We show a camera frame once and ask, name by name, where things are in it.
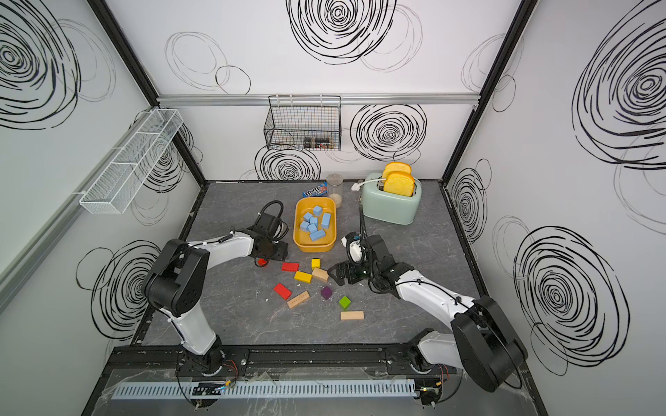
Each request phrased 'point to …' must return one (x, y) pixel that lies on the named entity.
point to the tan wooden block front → (352, 315)
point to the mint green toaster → (400, 210)
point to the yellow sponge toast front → (401, 184)
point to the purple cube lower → (326, 292)
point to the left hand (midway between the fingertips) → (279, 252)
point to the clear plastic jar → (335, 182)
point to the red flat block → (290, 266)
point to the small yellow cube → (316, 263)
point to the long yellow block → (303, 276)
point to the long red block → (284, 292)
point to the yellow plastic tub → (303, 239)
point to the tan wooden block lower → (298, 300)
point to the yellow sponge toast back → (395, 166)
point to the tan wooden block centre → (320, 275)
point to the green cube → (345, 302)
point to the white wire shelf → (114, 190)
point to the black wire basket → (304, 123)
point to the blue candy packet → (320, 190)
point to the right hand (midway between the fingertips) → (339, 269)
